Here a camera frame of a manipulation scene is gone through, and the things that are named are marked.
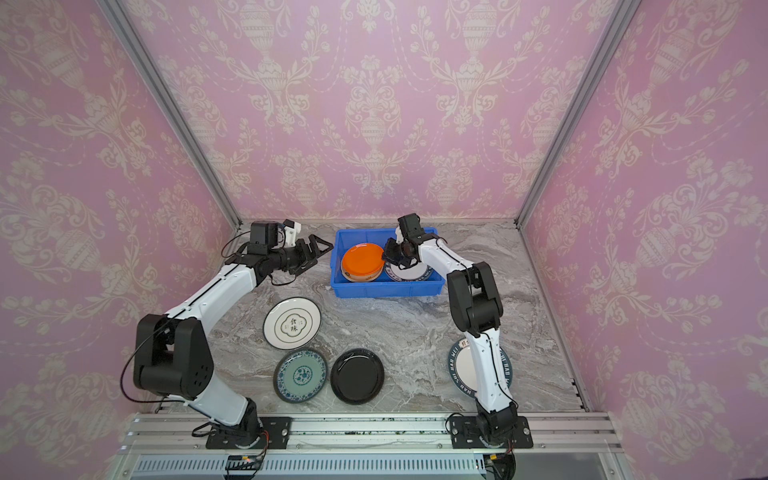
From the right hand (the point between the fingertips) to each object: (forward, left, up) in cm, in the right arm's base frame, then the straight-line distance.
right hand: (383, 254), depth 102 cm
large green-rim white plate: (-37, -21, -7) cm, 43 cm away
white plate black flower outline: (-21, +29, -6) cm, 36 cm away
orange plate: (+2, +7, -4) cm, 8 cm away
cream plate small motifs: (-6, +8, -5) cm, 11 cm away
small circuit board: (-56, +36, -10) cm, 67 cm away
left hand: (-9, +16, +13) cm, 22 cm away
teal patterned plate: (-37, +25, -7) cm, 45 cm away
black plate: (-38, +8, -6) cm, 39 cm away
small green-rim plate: (-5, -12, -5) cm, 13 cm away
